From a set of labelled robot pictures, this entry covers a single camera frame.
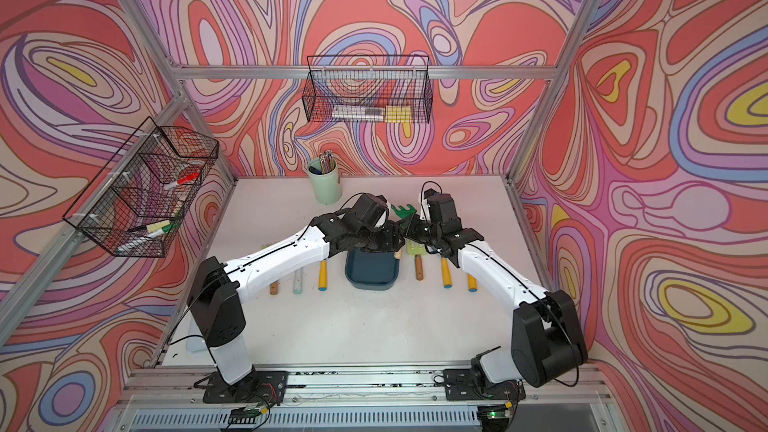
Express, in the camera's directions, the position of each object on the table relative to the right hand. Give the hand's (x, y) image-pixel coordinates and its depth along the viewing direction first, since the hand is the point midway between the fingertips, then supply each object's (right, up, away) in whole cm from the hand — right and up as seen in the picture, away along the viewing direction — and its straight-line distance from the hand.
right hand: (399, 232), depth 84 cm
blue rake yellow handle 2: (+15, -14, +9) cm, 22 cm away
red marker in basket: (-56, +15, -7) cm, 58 cm away
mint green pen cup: (-26, +14, +23) cm, 37 cm away
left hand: (+1, -3, -5) cm, 5 cm away
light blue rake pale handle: (-31, -17, +4) cm, 35 cm away
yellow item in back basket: (0, +36, +7) cm, 37 cm away
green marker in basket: (-59, +2, -12) cm, 60 cm away
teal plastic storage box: (-9, -13, +10) cm, 18 cm away
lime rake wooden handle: (+5, -5, -4) cm, 8 cm away
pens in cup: (-25, +23, +19) cm, 39 cm away
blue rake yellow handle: (-24, -17, +6) cm, 30 cm away
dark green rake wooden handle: (+1, +5, 0) cm, 5 cm away
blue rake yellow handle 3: (+23, -16, +6) cm, 29 cm away
